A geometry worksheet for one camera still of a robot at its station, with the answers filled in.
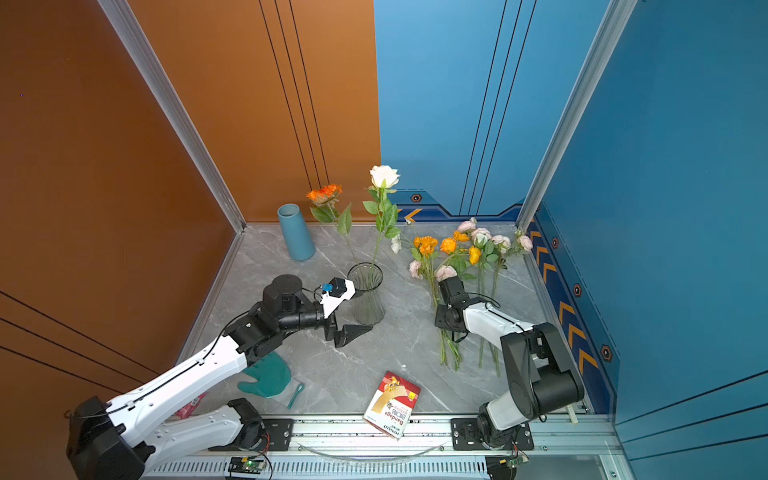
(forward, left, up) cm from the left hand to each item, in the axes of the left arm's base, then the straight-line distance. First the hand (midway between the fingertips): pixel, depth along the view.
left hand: (366, 307), depth 69 cm
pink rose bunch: (+32, -39, -20) cm, 54 cm away
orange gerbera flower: (+23, +11, +9) cm, 27 cm away
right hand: (+9, -22, -24) cm, 34 cm away
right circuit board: (-27, -35, -23) cm, 50 cm away
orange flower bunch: (+31, -20, -18) cm, 41 cm away
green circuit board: (-28, +28, -26) cm, 48 cm away
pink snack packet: (-24, +26, +9) cm, 36 cm away
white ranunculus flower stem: (+37, -7, -20) cm, 43 cm away
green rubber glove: (-8, +27, -24) cm, 37 cm away
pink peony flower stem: (-2, -22, -24) cm, 33 cm away
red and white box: (-16, -6, -20) cm, 27 cm away
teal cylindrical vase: (+35, +27, -13) cm, 46 cm away
